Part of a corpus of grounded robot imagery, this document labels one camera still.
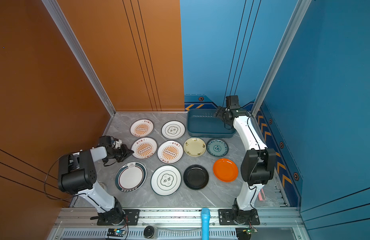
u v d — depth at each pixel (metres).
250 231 0.70
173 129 1.09
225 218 0.72
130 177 0.88
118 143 0.91
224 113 0.78
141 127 1.09
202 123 1.16
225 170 0.87
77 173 0.48
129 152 0.91
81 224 0.73
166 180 0.85
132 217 0.73
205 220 0.70
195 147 1.00
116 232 0.71
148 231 0.62
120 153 0.84
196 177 0.87
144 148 0.99
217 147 0.99
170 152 0.97
